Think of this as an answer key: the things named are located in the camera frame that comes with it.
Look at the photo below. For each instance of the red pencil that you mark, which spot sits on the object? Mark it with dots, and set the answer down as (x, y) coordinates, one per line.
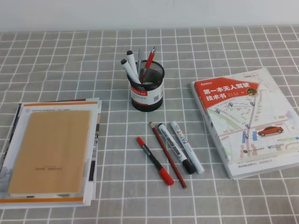
(175, 169)

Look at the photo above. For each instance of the red retractable pen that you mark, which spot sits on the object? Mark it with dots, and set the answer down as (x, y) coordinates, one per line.
(148, 64)

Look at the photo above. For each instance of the tan notebook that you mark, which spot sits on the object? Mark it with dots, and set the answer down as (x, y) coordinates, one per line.
(52, 155)

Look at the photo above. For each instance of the white orange book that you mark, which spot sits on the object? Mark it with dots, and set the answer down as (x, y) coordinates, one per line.
(253, 126)

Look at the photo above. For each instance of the white board marker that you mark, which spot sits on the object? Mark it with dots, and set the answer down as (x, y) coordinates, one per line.
(179, 153)

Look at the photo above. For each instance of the white marker black cap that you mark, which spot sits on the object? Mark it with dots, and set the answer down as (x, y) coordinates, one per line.
(130, 71)

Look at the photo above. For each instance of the white paint marker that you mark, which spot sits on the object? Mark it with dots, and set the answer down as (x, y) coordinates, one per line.
(187, 147)

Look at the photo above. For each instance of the stack of magazines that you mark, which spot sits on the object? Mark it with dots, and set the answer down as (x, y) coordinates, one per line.
(62, 200)

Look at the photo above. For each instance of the grey checkered tablecloth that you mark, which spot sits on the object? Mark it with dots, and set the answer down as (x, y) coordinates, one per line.
(52, 66)

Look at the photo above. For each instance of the white marker in holder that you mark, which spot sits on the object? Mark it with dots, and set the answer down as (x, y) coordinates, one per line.
(131, 60)

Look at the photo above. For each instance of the clear grey ballpoint pen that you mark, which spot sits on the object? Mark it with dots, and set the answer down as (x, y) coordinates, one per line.
(139, 63)

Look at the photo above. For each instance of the black mesh pen holder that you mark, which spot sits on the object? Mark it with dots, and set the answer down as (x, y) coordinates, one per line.
(148, 96)

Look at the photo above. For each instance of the red black marker pen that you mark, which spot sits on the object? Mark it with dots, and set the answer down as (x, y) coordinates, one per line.
(161, 170)

